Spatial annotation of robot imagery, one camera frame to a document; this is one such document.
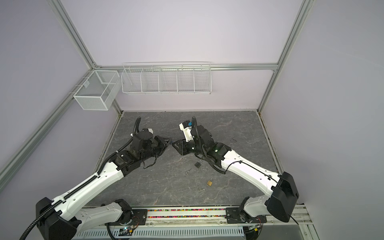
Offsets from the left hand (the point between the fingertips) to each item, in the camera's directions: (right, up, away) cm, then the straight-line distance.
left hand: (172, 141), depth 74 cm
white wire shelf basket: (-8, +40, +26) cm, 48 cm away
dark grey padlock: (+13, -16, +17) cm, 27 cm away
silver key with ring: (+6, -20, +15) cm, 26 cm away
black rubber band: (+37, -2, +31) cm, 49 cm away
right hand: (+1, -1, -3) cm, 3 cm away
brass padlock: (+19, -25, +11) cm, 33 cm away
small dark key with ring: (+15, -28, +9) cm, 33 cm away
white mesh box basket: (-57, +32, +30) cm, 72 cm away
